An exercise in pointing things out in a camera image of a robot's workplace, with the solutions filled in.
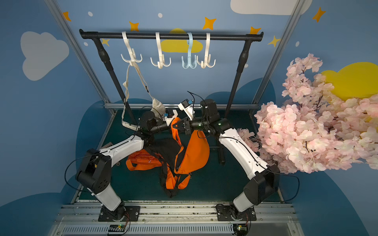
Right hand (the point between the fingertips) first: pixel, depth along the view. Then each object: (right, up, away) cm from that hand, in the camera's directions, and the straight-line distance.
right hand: (177, 124), depth 69 cm
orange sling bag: (+8, -19, +19) cm, 28 cm away
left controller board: (-31, -53, +4) cm, 61 cm away
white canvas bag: (-12, +10, +11) cm, 19 cm away
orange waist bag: (-23, -21, +17) cm, 35 cm away
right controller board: (+32, -54, +4) cm, 62 cm away
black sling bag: (-8, -16, +21) cm, 28 cm away
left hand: (+3, +5, +10) cm, 11 cm away
